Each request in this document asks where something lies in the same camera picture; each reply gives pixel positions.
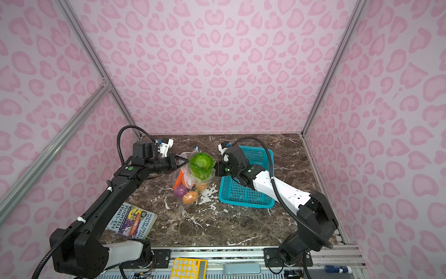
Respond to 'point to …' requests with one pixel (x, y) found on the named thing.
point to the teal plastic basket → (233, 194)
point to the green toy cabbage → (201, 165)
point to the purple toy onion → (181, 190)
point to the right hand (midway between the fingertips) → (214, 164)
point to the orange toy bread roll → (201, 186)
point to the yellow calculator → (189, 268)
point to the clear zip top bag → (192, 178)
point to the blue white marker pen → (338, 269)
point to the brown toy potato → (190, 197)
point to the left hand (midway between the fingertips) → (188, 158)
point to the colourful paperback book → (132, 222)
